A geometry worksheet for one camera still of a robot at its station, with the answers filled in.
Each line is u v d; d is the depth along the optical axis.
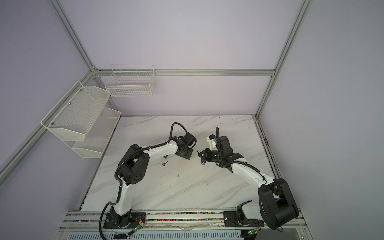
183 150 0.73
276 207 0.41
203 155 0.76
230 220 0.73
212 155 0.75
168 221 0.75
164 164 0.93
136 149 0.55
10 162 0.51
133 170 0.53
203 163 0.93
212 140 0.79
